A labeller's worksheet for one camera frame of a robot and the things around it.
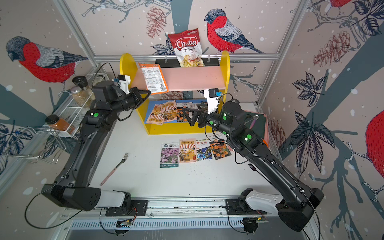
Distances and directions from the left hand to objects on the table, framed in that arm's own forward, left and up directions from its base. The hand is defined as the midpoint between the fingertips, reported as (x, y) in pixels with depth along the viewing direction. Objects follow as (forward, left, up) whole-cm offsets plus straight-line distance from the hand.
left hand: (153, 88), depth 66 cm
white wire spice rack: (-6, +45, -14) cm, 47 cm away
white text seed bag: (+18, -17, -30) cm, 40 cm away
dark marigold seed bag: (+9, -9, -31) cm, 33 cm away
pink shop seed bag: (+9, +7, -30) cm, 32 cm away
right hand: (-11, -17, -1) cm, 20 cm away
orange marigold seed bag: (-7, -35, -45) cm, 57 cm away
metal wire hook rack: (-23, +44, -9) cm, 50 cm away
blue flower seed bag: (-7, -24, -45) cm, 51 cm away
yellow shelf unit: (+39, -19, -40) cm, 59 cm away
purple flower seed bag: (-11, -2, -44) cm, 46 cm away
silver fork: (-22, +30, -44) cm, 58 cm away
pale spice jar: (+24, +41, -12) cm, 49 cm away
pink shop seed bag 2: (+13, -1, -30) cm, 33 cm away
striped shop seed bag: (-8, -14, -45) cm, 47 cm away
